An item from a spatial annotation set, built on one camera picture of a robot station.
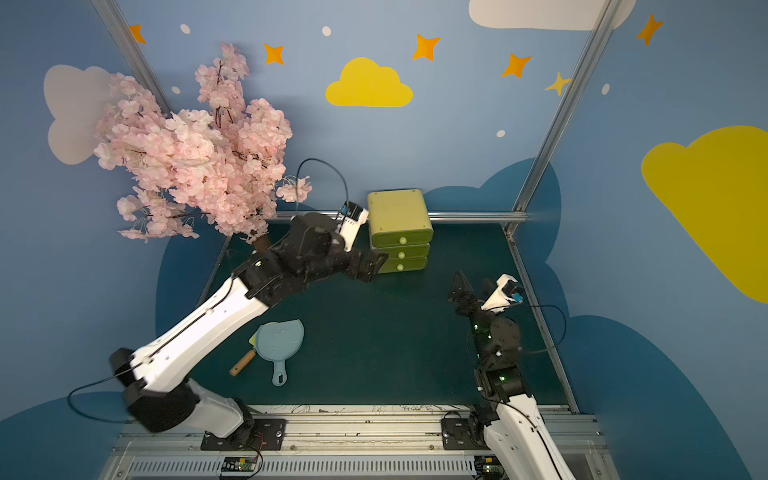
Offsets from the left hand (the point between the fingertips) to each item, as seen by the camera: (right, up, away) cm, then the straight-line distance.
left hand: (370, 242), depth 67 cm
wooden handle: (-38, -34, +16) cm, 53 cm away
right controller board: (+29, -56, +6) cm, 63 cm away
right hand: (+26, -8, +6) cm, 28 cm away
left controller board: (-32, -54, +4) cm, 63 cm away
